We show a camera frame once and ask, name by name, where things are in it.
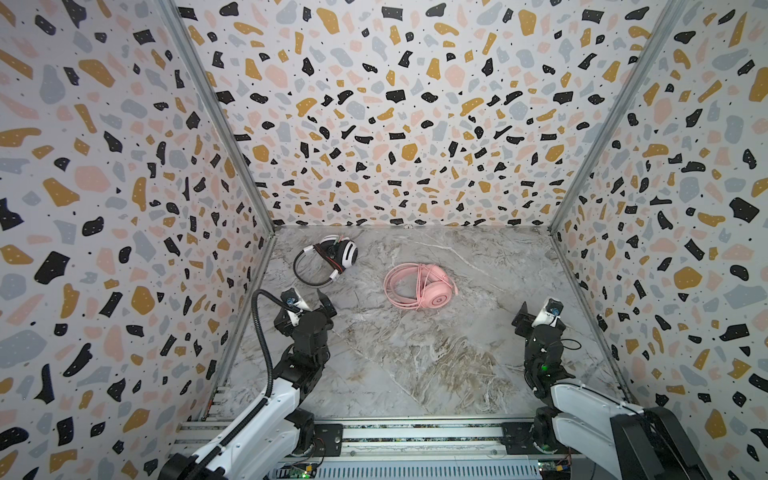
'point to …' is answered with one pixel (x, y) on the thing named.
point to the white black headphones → (339, 252)
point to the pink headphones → (417, 285)
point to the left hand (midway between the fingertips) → (304, 295)
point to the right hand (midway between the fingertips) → (536, 302)
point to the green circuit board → (297, 473)
